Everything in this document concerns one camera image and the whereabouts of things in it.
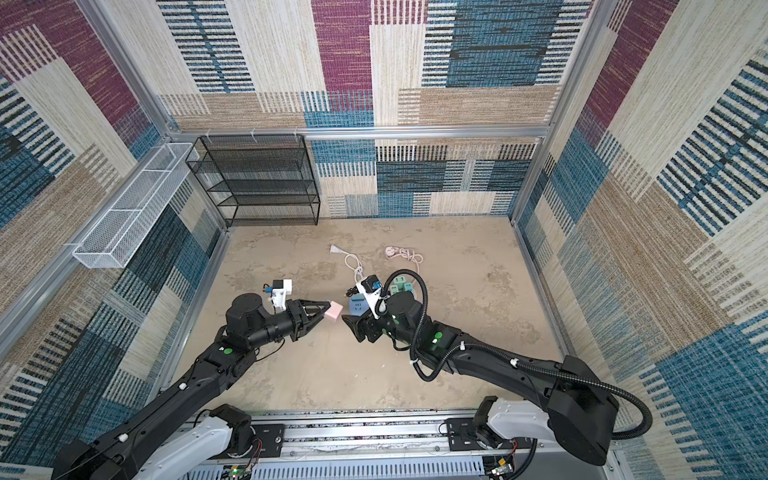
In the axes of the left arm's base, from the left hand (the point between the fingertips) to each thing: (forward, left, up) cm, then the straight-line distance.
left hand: (329, 305), depth 73 cm
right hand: (0, -6, -3) cm, 7 cm away
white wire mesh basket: (+11, +50, +12) cm, 52 cm away
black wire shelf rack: (+53, +32, -4) cm, 62 cm away
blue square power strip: (+11, -5, -18) cm, 22 cm away
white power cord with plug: (+30, -1, -21) cm, 36 cm away
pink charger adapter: (-1, -1, -1) cm, 2 cm away
